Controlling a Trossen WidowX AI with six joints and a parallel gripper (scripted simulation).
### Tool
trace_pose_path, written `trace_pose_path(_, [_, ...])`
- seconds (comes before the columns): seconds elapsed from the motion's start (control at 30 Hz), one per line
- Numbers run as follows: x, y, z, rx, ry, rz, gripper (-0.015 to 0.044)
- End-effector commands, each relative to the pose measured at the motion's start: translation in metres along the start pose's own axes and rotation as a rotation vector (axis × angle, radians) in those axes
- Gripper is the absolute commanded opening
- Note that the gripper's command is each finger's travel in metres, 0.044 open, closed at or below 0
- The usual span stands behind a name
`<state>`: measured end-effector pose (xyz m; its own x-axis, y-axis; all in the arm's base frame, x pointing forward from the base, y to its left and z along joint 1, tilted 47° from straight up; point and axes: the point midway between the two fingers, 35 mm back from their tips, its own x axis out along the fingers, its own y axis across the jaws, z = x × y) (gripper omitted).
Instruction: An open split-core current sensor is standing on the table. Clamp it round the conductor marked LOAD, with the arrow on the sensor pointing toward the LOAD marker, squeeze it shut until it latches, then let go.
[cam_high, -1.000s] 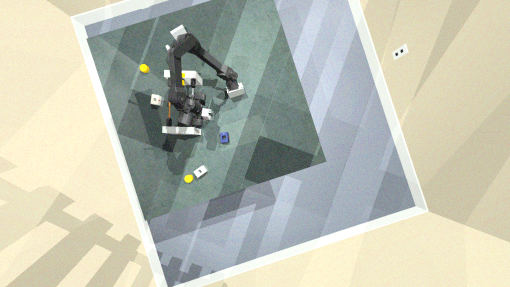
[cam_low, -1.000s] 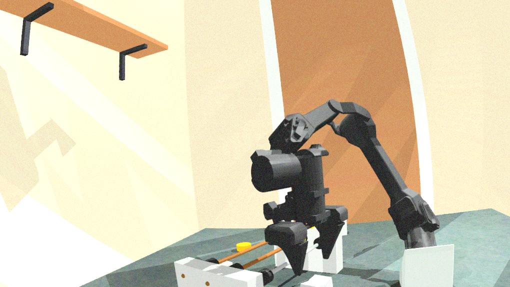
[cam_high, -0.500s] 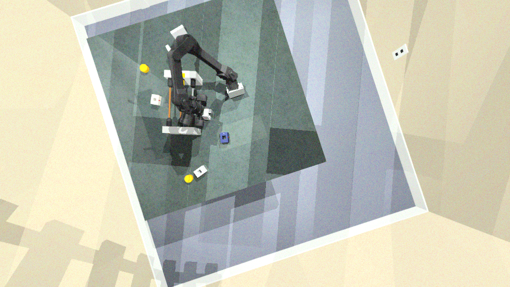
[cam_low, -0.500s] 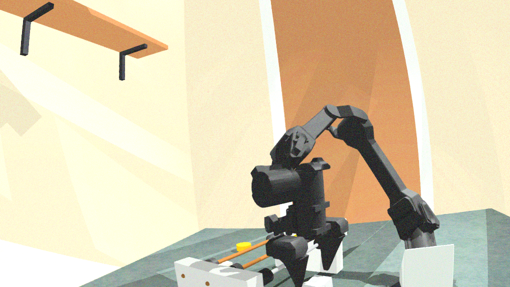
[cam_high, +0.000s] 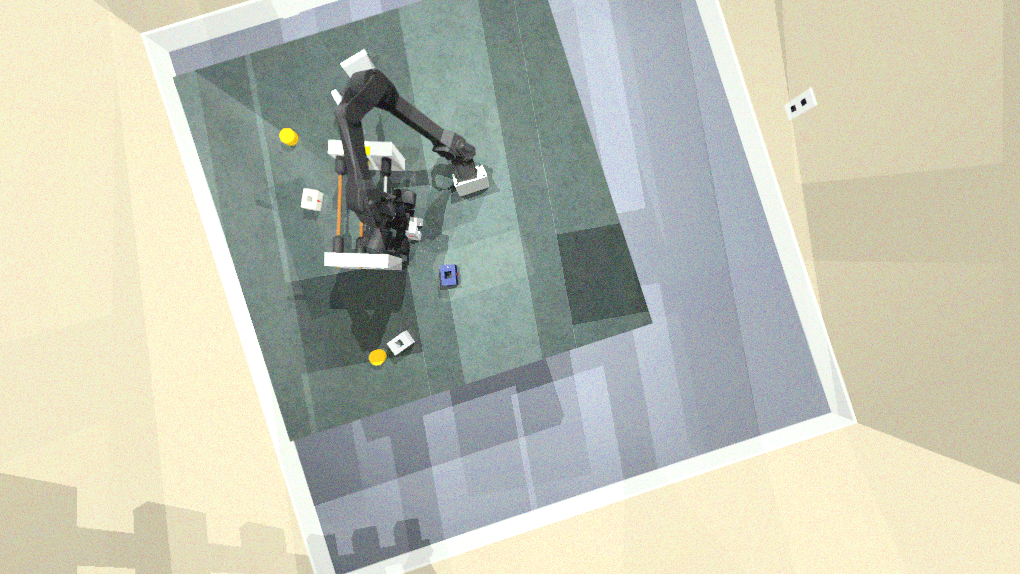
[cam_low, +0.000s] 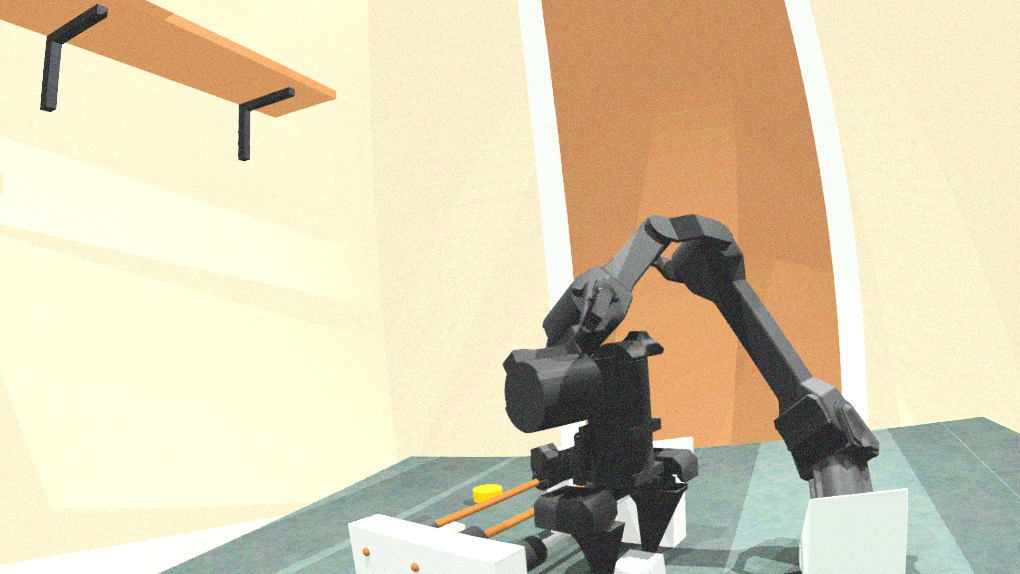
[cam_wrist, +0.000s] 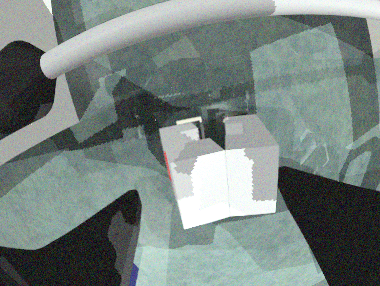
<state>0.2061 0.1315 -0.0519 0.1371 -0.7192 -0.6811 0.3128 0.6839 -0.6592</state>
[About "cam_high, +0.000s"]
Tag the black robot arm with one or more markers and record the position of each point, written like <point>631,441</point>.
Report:
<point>367,89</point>

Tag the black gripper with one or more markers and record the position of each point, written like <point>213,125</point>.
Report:
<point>406,202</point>

